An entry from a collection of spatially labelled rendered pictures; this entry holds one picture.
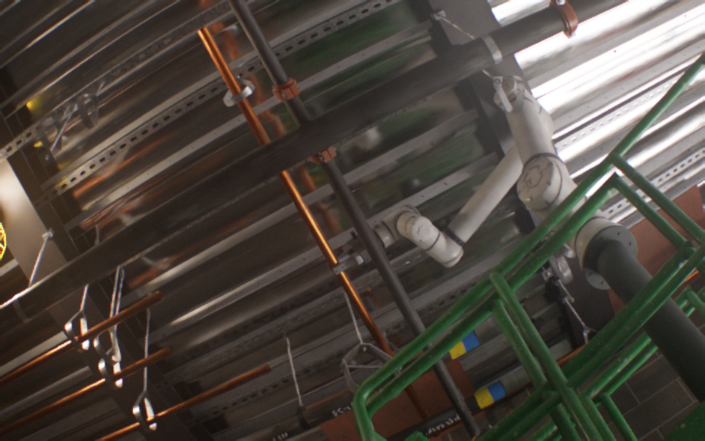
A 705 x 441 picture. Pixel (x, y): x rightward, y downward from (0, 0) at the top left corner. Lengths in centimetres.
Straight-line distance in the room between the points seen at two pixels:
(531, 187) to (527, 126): 36
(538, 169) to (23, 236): 189
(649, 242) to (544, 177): 155
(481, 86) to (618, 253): 103
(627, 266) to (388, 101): 81
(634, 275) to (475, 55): 76
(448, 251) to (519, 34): 98
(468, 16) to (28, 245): 185
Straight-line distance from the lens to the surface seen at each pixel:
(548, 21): 250
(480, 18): 310
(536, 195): 247
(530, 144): 271
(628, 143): 234
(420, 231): 305
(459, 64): 244
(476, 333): 313
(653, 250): 398
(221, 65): 287
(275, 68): 244
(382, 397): 243
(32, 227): 325
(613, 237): 245
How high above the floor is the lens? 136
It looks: 66 degrees up
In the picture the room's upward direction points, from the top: 22 degrees counter-clockwise
